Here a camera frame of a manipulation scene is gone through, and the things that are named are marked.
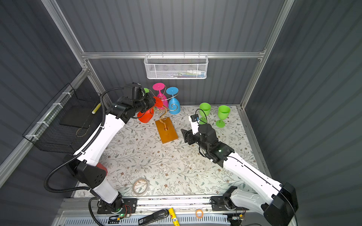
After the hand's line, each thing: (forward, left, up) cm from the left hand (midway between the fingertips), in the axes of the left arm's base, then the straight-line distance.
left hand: (158, 98), depth 74 cm
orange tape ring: (-47, -23, -36) cm, 63 cm away
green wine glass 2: (+9, -41, -21) cm, 47 cm away
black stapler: (-48, -1, -32) cm, 58 cm away
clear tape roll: (-34, +12, -37) cm, 52 cm away
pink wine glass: (+14, +1, -3) cm, 14 cm away
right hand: (-12, -17, -9) cm, 23 cm away
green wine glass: (+16, -29, -24) cm, 41 cm away
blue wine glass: (+9, -8, -15) cm, 19 cm away
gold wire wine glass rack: (+5, 0, -35) cm, 35 cm away
